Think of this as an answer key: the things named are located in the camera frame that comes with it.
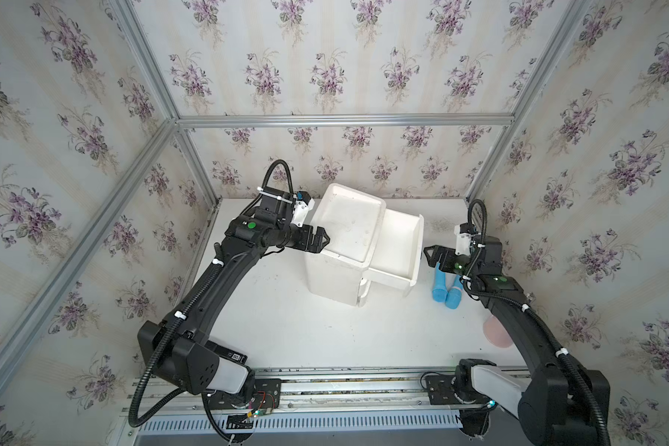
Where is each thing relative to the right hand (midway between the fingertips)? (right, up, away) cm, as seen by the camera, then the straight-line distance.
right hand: (444, 251), depth 84 cm
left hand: (-39, +5, -8) cm, 40 cm away
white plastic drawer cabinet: (-33, -5, -9) cm, 35 cm away
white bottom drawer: (-25, -11, -2) cm, 28 cm away
